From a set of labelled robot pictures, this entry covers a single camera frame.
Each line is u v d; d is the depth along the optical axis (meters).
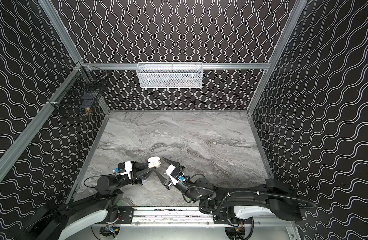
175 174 0.48
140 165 0.63
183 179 0.48
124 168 0.55
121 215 0.74
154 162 0.63
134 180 0.60
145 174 0.61
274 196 0.42
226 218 0.73
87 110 0.82
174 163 0.58
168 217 0.75
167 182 0.54
